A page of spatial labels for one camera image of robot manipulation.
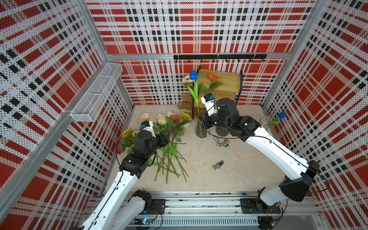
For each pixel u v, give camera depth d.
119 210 0.45
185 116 1.04
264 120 0.92
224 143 0.97
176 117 1.07
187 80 0.78
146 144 0.53
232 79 0.88
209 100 0.58
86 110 0.81
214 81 0.79
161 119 1.04
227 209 0.73
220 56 0.89
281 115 0.77
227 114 0.51
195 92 0.65
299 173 0.40
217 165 0.86
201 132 0.99
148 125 0.65
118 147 0.91
